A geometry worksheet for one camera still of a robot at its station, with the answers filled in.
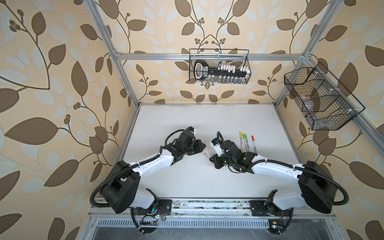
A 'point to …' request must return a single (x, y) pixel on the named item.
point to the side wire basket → (324, 102)
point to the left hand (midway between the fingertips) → (208, 145)
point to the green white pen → (246, 144)
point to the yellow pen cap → (240, 134)
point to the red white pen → (254, 147)
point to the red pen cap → (253, 138)
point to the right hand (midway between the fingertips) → (211, 159)
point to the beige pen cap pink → (206, 154)
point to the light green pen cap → (245, 136)
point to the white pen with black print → (241, 144)
